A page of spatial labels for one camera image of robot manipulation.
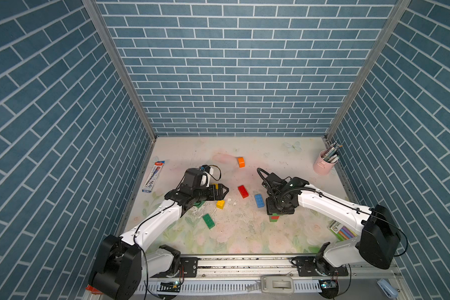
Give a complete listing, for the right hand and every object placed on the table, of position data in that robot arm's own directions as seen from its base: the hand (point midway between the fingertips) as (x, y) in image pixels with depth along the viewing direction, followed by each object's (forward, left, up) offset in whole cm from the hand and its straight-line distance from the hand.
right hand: (274, 212), depth 82 cm
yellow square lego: (+4, +25, -4) cm, 26 cm away
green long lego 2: (+2, +35, -3) cm, 35 cm away
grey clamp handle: (-26, +1, -4) cm, 26 cm away
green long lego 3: (-4, +29, -6) cm, 30 cm away
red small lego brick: (-2, 0, -2) cm, 3 cm away
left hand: (+6, +22, +6) cm, 24 cm away
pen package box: (+18, +64, -6) cm, 67 cm away
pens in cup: (+32, -30, +6) cm, 45 cm away
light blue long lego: (+8, +6, -5) cm, 11 cm away
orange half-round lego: (+33, +17, -6) cm, 37 cm away
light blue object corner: (-25, -41, -4) cm, 48 cm away
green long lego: (-4, +1, +7) cm, 8 cm away
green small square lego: (-1, 0, -7) cm, 7 cm away
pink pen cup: (+28, -26, 0) cm, 38 cm away
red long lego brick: (+13, +14, -6) cm, 20 cm away
